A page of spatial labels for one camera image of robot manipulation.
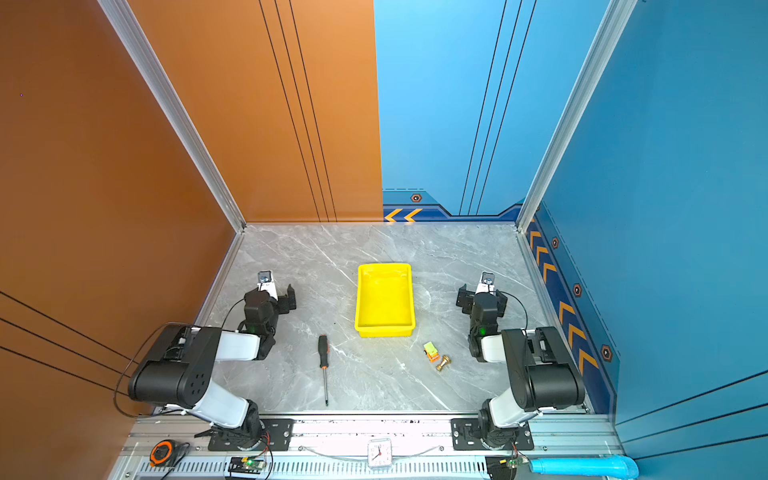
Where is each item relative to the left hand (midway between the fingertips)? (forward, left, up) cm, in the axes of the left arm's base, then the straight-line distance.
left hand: (274, 284), depth 94 cm
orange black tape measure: (-44, +15, -4) cm, 47 cm away
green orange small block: (-19, -49, -5) cm, 53 cm away
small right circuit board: (-45, -66, -7) cm, 80 cm away
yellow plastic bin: (-1, -35, -8) cm, 36 cm away
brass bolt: (-21, -52, -6) cm, 57 cm away
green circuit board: (-46, -3, -8) cm, 47 cm away
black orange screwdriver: (-20, -18, -6) cm, 28 cm away
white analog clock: (-43, -35, -5) cm, 56 cm away
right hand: (0, -65, 0) cm, 65 cm away
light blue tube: (-45, -89, -4) cm, 100 cm away
